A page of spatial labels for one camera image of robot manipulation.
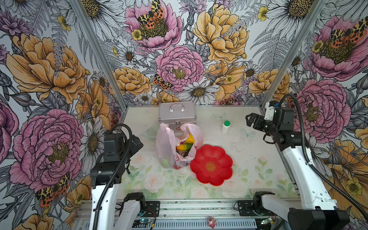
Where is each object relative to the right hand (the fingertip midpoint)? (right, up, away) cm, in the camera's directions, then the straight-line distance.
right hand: (252, 120), depth 74 cm
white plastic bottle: (-7, -5, +25) cm, 27 cm away
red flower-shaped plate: (-18, -27, +16) cm, 36 cm away
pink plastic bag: (-42, -10, -7) cm, 44 cm away
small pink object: (-22, -46, -8) cm, 52 cm away
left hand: (-59, -13, -5) cm, 61 cm away
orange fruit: (-35, -17, +19) cm, 43 cm away
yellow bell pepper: (-31, -11, +13) cm, 35 cm away
